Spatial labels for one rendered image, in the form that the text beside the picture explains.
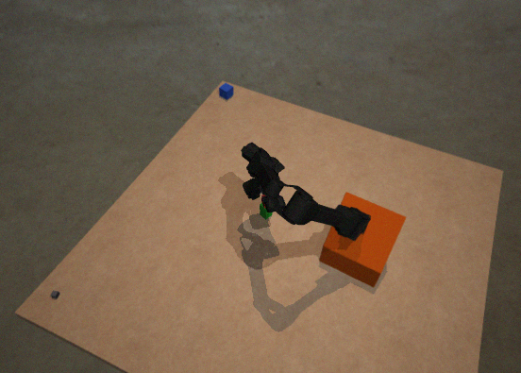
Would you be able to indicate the small blue block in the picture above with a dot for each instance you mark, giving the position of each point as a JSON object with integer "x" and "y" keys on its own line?
{"x": 226, "y": 91}

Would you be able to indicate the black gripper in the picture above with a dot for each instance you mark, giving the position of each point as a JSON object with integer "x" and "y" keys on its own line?
{"x": 268, "y": 203}

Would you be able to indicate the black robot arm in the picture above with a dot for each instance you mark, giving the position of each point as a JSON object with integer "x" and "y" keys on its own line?
{"x": 302, "y": 208}

